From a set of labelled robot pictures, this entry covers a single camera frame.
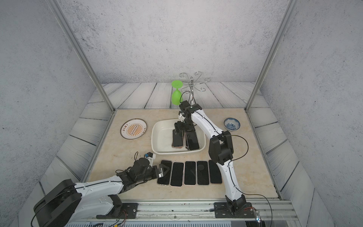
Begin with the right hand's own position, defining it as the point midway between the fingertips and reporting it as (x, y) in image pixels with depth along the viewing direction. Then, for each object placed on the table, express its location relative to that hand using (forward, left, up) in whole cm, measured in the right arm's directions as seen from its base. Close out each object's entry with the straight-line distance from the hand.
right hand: (180, 132), depth 92 cm
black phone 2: (-23, -21, -11) cm, 33 cm away
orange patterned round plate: (+11, +37, -10) cm, 39 cm away
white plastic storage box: (+6, +14, -11) cm, 19 cm away
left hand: (-24, +8, -8) cm, 26 cm away
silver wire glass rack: (+24, -6, +17) cm, 30 cm away
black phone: (-23, -14, -12) cm, 29 cm away
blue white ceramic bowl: (+15, -38, -10) cm, 42 cm away
